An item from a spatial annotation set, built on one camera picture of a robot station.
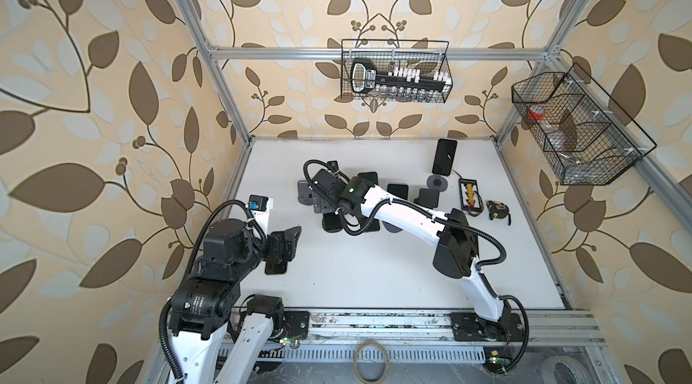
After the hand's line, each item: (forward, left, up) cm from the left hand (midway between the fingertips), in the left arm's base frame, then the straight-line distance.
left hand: (284, 225), depth 64 cm
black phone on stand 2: (+20, -32, -14) cm, 40 cm away
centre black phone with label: (+25, -22, -12) cm, 35 cm away
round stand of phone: (-3, -25, +6) cm, 26 cm away
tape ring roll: (-24, -27, -27) cm, 45 cm away
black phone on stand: (+13, -9, -24) cm, 29 cm away
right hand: (+16, -9, -14) cm, 23 cm away
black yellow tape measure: (+21, -68, -26) cm, 76 cm away
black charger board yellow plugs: (+26, -59, -25) cm, 70 cm away
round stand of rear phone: (+34, -49, -27) cm, 65 cm away
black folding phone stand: (+21, -42, -19) cm, 50 cm away
